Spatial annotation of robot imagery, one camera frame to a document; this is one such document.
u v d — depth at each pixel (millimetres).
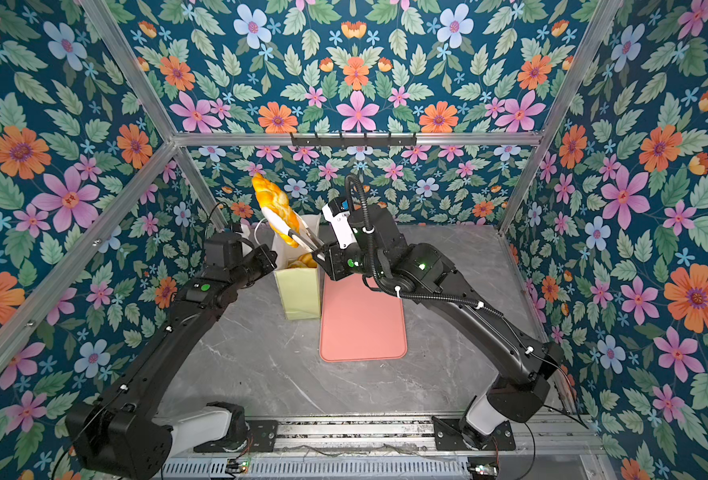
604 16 686
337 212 515
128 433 373
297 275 763
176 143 921
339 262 528
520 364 392
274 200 646
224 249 556
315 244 626
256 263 684
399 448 721
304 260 970
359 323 932
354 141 926
